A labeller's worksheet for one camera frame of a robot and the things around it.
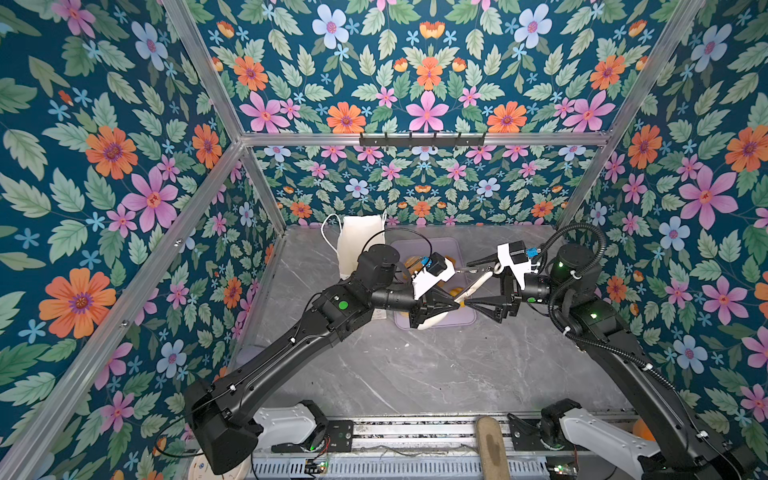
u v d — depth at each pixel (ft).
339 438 2.40
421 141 3.04
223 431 1.20
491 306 1.80
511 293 1.72
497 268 1.76
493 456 2.26
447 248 3.88
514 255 1.63
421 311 1.71
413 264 1.69
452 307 1.94
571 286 1.61
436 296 1.85
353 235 3.06
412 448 2.40
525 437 2.40
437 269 1.68
